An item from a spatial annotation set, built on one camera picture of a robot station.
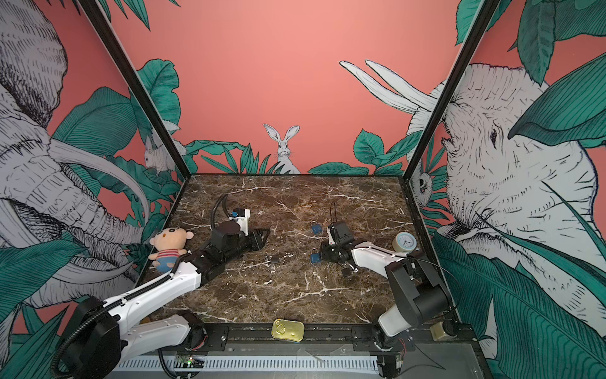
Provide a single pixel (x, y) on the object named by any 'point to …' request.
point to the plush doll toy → (169, 243)
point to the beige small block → (437, 331)
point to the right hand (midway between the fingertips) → (317, 250)
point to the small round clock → (404, 242)
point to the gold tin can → (287, 330)
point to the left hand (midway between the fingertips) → (268, 228)
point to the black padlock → (346, 271)
